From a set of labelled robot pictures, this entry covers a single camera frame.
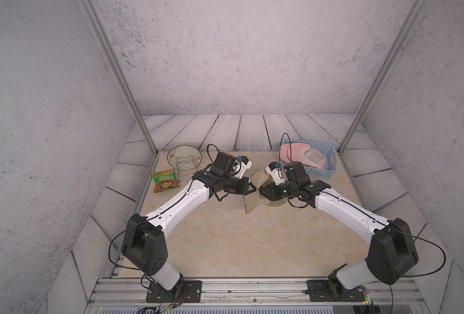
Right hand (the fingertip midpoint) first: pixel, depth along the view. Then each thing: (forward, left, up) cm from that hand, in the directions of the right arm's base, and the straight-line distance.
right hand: (264, 191), depth 82 cm
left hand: (-3, +3, +5) cm, 6 cm away
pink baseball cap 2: (+31, -16, -8) cm, 36 cm away
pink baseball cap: (+33, -25, -11) cm, 43 cm away
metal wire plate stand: (+21, +39, -9) cm, 45 cm away
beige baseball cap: (+2, +2, +6) cm, 6 cm away
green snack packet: (+14, +49, -11) cm, 52 cm away
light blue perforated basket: (+37, -41, -13) cm, 57 cm away
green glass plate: (+25, +39, 0) cm, 46 cm away
